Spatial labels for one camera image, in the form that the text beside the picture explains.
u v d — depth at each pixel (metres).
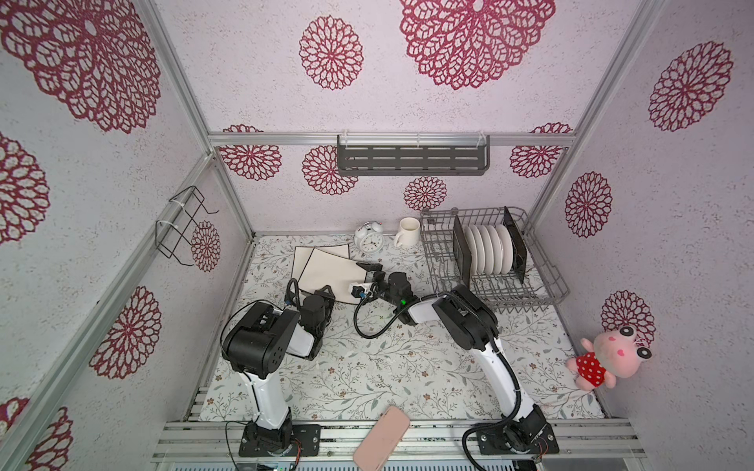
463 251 0.92
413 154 0.94
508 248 0.97
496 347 0.63
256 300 0.58
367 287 0.88
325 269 1.00
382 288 0.92
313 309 0.74
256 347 0.50
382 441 0.74
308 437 0.74
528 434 0.64
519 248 0.94
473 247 0.97
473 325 0.63
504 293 1.03
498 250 0.95
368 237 1.07
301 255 1.12
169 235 0.73
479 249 0.97
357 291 0.87
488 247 0.97
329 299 0.90
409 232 1.12
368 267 0.94
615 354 0.73
